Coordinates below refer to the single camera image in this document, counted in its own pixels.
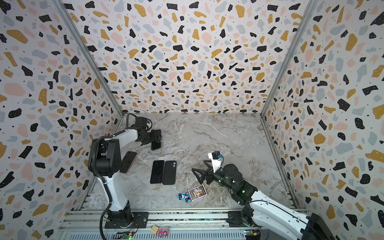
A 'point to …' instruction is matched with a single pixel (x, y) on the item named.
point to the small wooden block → (154, 229)
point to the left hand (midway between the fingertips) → (157, 134)
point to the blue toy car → (184, 196)
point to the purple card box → (197, 192)
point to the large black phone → (157, 172)
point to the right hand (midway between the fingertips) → (196, 165)
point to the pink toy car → (161, 232)
